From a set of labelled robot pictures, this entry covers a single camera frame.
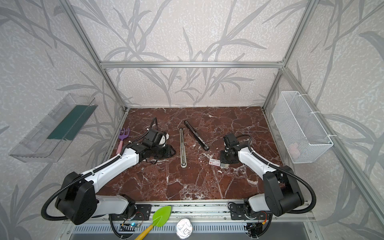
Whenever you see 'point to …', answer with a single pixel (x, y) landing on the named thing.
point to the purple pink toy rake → (122, 137)
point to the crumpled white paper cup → (184, 229)
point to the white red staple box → (217, 162)
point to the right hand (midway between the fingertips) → (223, 154)
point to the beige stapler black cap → (183, 155)
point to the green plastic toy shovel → (159, 218)
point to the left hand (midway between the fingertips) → (176, 148)
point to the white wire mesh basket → (303, 137)
